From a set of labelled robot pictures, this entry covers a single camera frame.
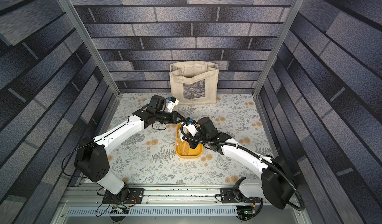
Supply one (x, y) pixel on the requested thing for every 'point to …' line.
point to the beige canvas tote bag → (194, 82)
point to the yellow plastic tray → (183, 149)
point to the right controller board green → (244, 211)
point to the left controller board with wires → (119, 209)
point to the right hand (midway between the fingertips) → (182, 136)
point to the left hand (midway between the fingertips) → (185, 118)
